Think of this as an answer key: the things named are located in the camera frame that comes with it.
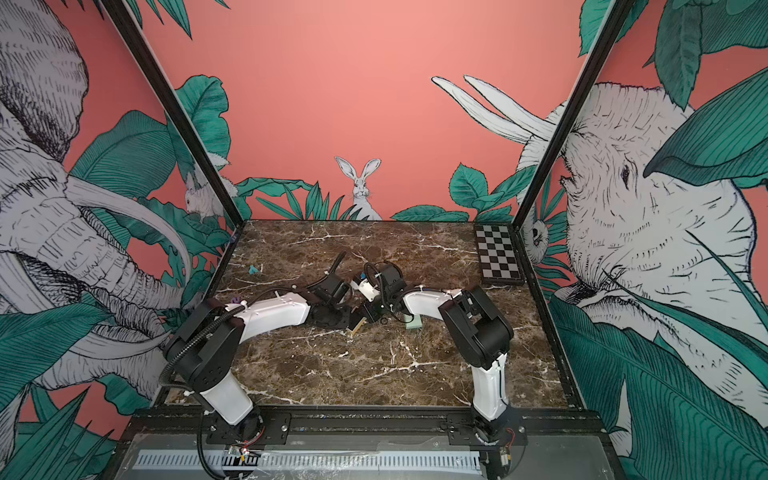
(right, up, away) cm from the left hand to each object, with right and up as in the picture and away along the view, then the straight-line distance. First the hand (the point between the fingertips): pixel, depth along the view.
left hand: (350, 317), depth 92 cm
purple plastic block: (-39, +4, +5) cm, 40 cm away
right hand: (+2, +3, 0) cm, 4 cm away
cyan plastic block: (-37, +14, +12) cm, 41 cm away
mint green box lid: (+21, -2, -1) cm, 21 cm away
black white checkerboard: (+52, +19, +15) cm, 57 cm away
